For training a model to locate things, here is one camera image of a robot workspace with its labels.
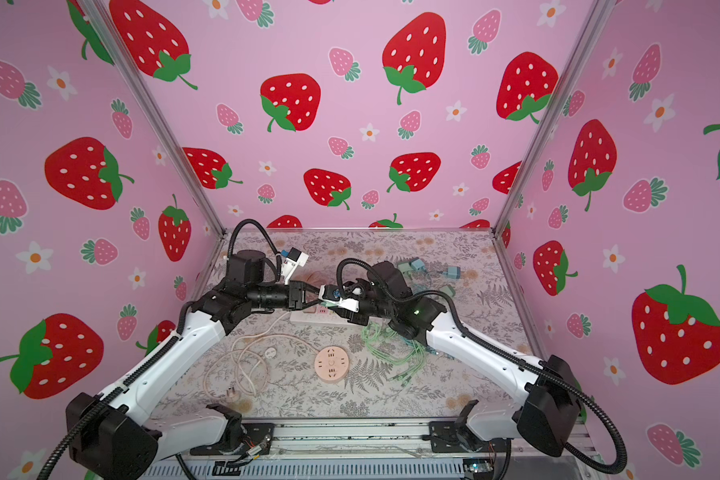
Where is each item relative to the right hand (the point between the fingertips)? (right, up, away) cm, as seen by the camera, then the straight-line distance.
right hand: (333, 292), depth 72 cm
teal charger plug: (+39, +3, +34) cm, 52 cm away
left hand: (-1, -1, -2) cm, 3 cm away
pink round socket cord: (-29, -25, +13) cm, 41 cm away
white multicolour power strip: (-8, -9, +22) cm, 25 cm away
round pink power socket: (-2, -22, +12) cm, 25 cm away
